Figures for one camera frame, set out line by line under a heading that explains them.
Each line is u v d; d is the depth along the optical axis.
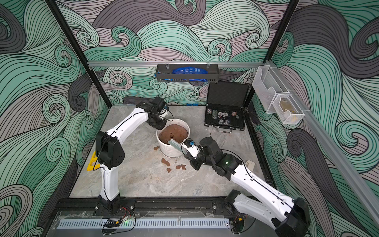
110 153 0.51
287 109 0.67
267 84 0.93
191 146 0.61
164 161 0.90
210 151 0.54
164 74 0.92
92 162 0.89
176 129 0.92
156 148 0.96
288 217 0.38
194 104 1.26
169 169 0.87
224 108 1.18
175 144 0.70
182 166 0.88
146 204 0.75
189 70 0.92
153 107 0.66
